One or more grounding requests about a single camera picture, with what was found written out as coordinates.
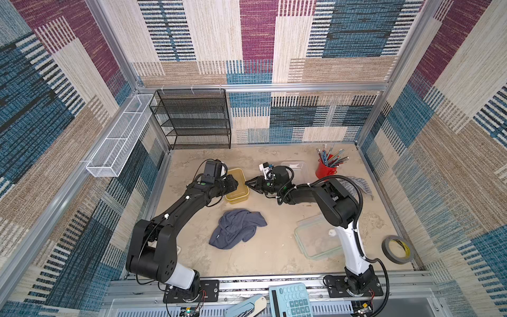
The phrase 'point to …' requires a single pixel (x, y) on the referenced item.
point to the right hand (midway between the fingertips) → (249, 184)
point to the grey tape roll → (389, 255)
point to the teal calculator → (291, 300)
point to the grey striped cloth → (362, 183)
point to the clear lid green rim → (317, 238)
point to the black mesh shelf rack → (193, 118)
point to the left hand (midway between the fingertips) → (237, 183)
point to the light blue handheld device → (249, 308)
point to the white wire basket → (107, 159)
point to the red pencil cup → (327, 162)
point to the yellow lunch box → (241, 194)
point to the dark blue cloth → (236, 226)
